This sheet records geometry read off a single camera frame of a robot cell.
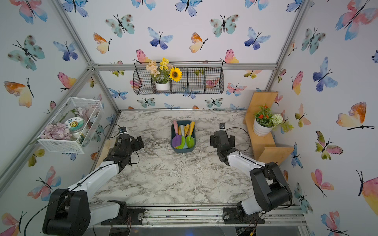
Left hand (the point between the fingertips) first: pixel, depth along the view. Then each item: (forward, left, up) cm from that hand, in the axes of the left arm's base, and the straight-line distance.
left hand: (135, 138), depth 88 cm
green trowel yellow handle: (+3, -27, -8) cm, 29 cm away
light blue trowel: (+13, -27, -9) cm, 31 cm away
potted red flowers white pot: (+5, -76, +7) cm, 77 cm away
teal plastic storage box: (+1, -32, -10) cm, 34 cm away
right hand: (+2, -53, -1) cm, 53 cm away
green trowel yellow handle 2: (+12, -33, -7) cm, 36 cm away
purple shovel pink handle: (+4, -23, -8) cm, 25 cm away
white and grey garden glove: (+5, +23, -13) cm, 27 cm away
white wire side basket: (+7, +20, +17) cm, 27 cm away
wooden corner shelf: (-4, -78, -6) cm, 79 cm away
